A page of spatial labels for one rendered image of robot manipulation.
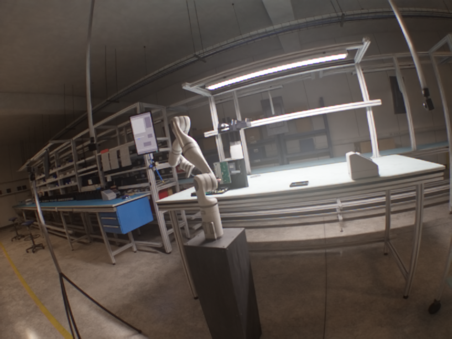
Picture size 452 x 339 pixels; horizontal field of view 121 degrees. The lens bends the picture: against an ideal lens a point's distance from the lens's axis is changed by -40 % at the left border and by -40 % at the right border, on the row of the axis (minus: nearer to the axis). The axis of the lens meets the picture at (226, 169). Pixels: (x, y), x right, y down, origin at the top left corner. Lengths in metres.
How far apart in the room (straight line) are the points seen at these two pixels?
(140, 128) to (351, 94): 4.78
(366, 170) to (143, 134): 2.31
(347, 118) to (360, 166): 4.38
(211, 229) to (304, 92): 4.92
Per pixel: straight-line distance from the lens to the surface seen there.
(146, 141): 2.65
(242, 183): 1.55
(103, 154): 3.73
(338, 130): 5.53
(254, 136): 5.21
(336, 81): 5.72
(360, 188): 1.25
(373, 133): 2.13
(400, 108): 3.60
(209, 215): 1.04
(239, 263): 1.11
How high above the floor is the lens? 1.25
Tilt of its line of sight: 4 degrees down
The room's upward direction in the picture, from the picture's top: 10 degrees counter-clockwise
